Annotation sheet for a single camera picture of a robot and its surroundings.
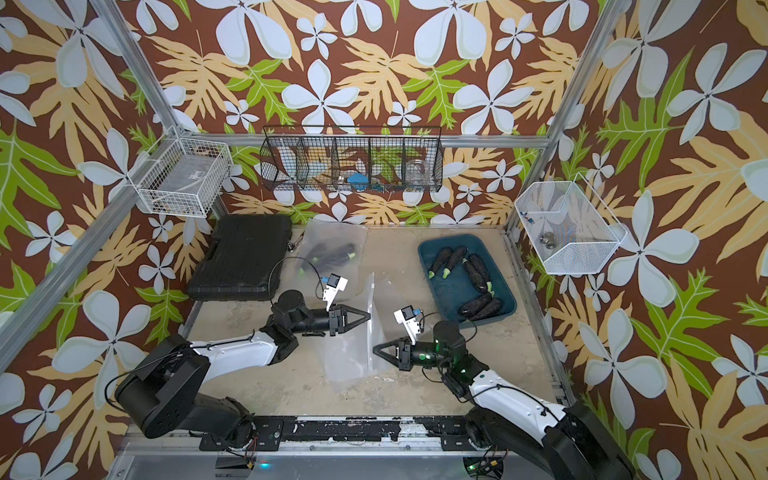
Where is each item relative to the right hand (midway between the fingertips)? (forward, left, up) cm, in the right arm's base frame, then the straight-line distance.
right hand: (375, 353), depth 73 cm
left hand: (+8, +1, +5) cm, 9 cm away
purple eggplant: (+42, +21, -12) cm, 48 cm away
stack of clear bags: (+6, -4, +7) cm, 10 cm away
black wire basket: (+60, +8, +17) cm, 63 cm away
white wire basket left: (+45, +57, +20) cm, 75 cm away
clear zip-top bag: (+46, +18, -13) cm, 51 cm away
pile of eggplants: (+19, -34, -12) cm, 41 cm away
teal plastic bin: (+33, -32, -14) cm, 48 cm away
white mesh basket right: (+31, -55, +11) cm, 65 cm away
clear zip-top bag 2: (+6, +5, -15) cm, 17 cm away
